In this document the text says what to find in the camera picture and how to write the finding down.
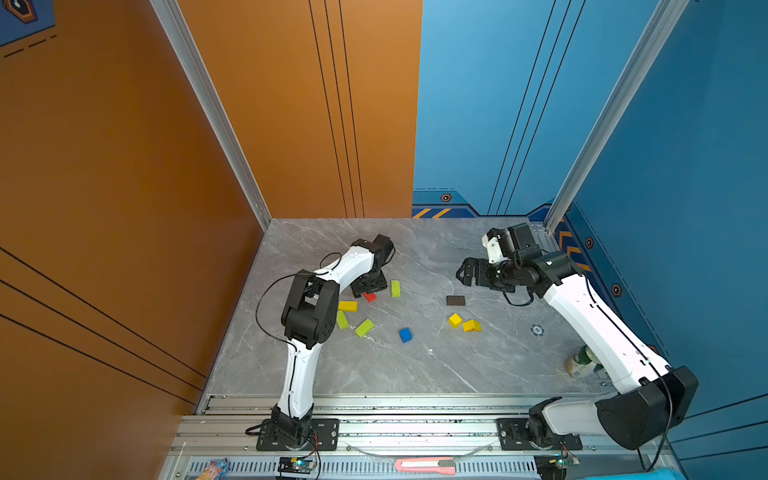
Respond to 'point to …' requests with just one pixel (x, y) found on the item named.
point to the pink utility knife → (438, 465)
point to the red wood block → (370, 297)
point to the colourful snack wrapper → (216, 471)
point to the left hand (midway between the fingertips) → (373, 288)
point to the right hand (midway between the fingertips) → (468, 276)
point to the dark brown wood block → (455, 300)
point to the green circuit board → (297, 464)
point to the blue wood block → (406, 335)
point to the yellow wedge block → (472, 325)
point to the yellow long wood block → (348, 306)
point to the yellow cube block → (455, 321)
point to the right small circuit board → (564, 462)
